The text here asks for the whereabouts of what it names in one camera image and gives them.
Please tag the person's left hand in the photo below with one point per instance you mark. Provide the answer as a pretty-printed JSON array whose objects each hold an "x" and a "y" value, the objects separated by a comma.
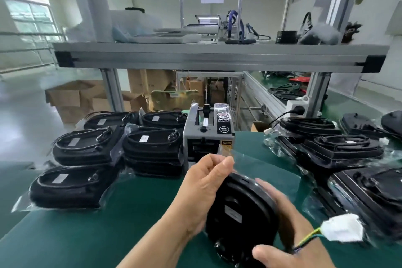
[{"x": 198, "y": 199}]

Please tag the person's right hand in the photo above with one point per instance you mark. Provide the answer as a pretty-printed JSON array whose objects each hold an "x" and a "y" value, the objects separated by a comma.
[{"x": 304, "y": 249}]

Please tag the group of bagged black lamps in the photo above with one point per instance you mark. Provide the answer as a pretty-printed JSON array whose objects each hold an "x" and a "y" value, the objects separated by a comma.
[{"x": 339, "y": 164}]

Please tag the unbagged black lamps with cables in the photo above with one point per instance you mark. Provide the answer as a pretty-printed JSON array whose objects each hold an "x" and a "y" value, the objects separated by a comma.
[{"x": 377, "y": 125}]

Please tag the grey tape dispenser machine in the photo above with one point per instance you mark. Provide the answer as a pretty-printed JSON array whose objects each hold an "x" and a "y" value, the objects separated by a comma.
[{"x": 204, "y": 133}]

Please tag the small brown cardboard box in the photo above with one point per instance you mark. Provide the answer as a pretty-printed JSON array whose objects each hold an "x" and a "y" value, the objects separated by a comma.
[{"x": 261, "y": 126}]

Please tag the white power socket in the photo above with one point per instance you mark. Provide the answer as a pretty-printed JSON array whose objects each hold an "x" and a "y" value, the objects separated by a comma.
[{"x": 298, "y": 109}]

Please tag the grey metal shelf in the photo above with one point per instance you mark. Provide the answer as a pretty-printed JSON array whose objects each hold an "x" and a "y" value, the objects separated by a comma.
[{"x": 220, "y": 57}]

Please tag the black phone on shelf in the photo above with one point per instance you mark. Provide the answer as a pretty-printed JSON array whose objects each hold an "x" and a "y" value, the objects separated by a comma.
[{"x": 240, "y": 41}]

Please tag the white flat scale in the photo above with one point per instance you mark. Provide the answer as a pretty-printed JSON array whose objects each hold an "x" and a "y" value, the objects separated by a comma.
[{"x": 166, "y": 37}]

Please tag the white handset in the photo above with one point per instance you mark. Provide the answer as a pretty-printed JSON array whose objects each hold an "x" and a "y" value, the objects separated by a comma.
[{"x": 122, "y": 34}]

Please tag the black cup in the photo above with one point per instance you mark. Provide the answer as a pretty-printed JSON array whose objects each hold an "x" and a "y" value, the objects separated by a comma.
[{"x": 286, "y": 36}]

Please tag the white box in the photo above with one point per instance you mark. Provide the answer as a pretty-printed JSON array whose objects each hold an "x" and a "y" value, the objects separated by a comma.
[{"x": 138, "y": 23}]

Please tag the black flat tray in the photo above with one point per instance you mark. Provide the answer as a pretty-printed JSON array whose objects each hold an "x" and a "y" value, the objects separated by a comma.
[{"x": 134, "y": 9}]

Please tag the grey barcode scanner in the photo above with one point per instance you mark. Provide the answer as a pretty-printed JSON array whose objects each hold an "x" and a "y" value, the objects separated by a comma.
[{"x": 320, "y": 34}]

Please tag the grey metal railing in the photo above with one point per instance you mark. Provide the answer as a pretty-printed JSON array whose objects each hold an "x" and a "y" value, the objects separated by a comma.
[{"x": 25, "y": 33}]

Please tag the window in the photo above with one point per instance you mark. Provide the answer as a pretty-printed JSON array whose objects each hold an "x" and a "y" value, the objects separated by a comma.
[{"x": 28, "y": 16}]

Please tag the aluminium workstation frame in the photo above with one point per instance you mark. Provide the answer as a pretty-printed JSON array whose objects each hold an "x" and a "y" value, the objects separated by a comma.
[
  {"x": 181, "y": 10},
  {"x": 286, "y": 7}
]

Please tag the grey wall electrical box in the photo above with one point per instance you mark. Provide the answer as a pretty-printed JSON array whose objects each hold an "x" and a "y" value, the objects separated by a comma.
[{"x": 394, "y": 18}]

